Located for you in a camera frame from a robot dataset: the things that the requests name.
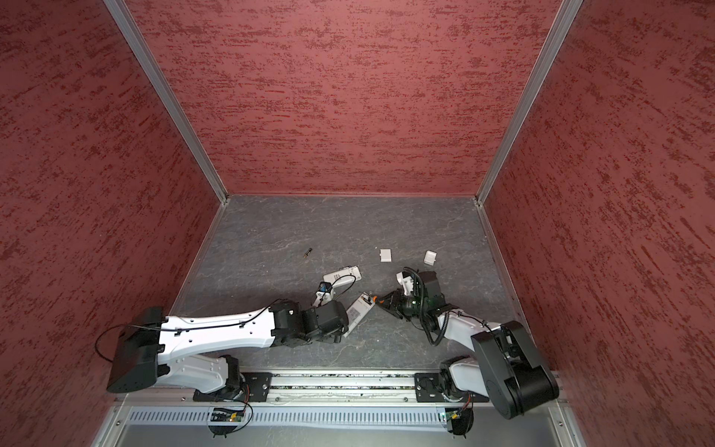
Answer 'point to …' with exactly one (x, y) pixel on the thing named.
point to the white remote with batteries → (333, 276)
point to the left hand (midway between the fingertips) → (329, 331)
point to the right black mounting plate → (430, 387)
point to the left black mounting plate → (251, 387)
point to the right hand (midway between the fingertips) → (375, 308)
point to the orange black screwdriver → (375, 300)
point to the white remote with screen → (358, 310)
